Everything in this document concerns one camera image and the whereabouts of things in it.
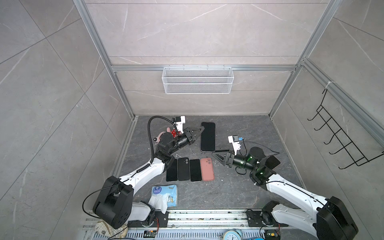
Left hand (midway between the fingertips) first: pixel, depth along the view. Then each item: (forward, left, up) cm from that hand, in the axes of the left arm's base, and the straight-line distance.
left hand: (206, 127), depth 68 cm
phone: (-5, +5, -35) cm, 35 cm away
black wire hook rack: (-17, -60, -1) cm, 62 cm away
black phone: (-3, -1, -4) cm, 5 cm away
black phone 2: (-7, +20, -34) cm, 40 cm away
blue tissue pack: (-22, +22, -28) cm, 42 cm away
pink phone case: (-6, -2, -35) cm, 35 cm away
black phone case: (-3, +13, -39) cm, 41 cm away
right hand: (-9, -4, -10) cm, 14 cm away
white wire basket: (+46, +2, -5) cm, 47 cm away
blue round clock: (-39, -11, -30) cm, 50 cm away
